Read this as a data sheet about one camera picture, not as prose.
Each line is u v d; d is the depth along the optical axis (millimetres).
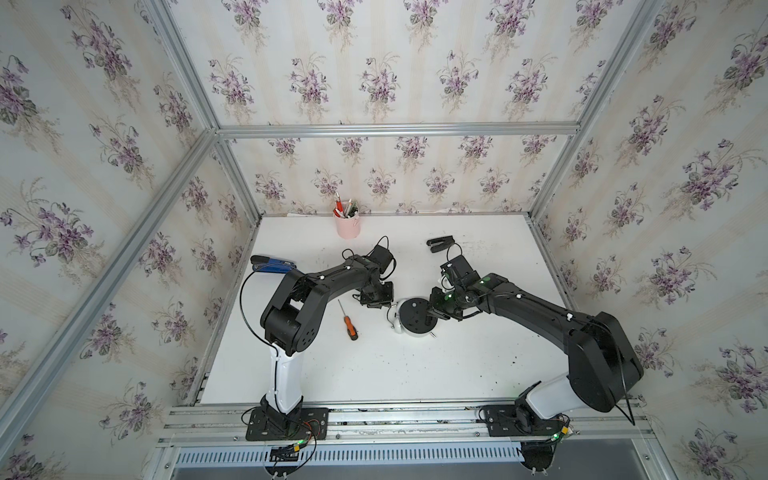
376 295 823
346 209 1084
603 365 429
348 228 1090
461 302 658
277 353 540
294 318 513
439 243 1090
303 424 722
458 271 688
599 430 738
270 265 1012
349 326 897
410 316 877
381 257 816
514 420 717
